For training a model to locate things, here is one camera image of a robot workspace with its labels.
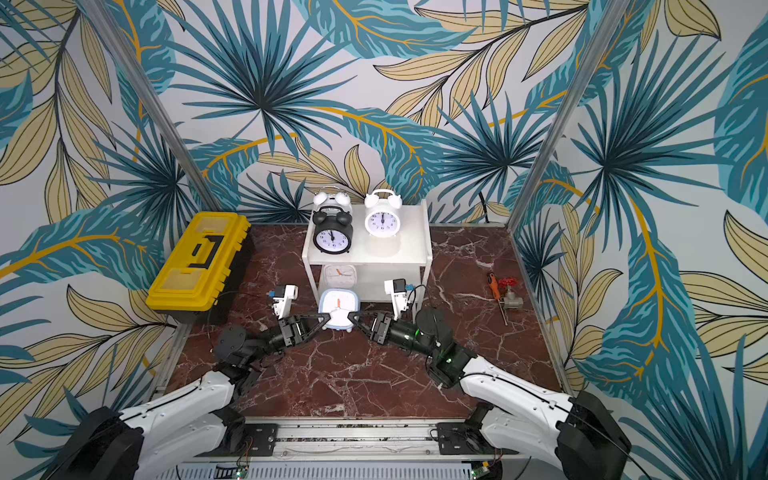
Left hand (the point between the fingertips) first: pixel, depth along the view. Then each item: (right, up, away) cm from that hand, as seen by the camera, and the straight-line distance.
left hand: (329, 324), depth 67 cm
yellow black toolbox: (-38, +9, +15) cm, 42 cm away
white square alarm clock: (0, +10, +13) cm, 16 cm away
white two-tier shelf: (+11, +14, +1) cm, 18 cm away
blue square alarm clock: (+2, +4, 0) cm, 5 cm away
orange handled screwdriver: (+49, +8, +35) cm, 60 cm away
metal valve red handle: (+53, +1, +28) cm, 60 cm away
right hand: (+5, +2, 0) cm, 5 cm away
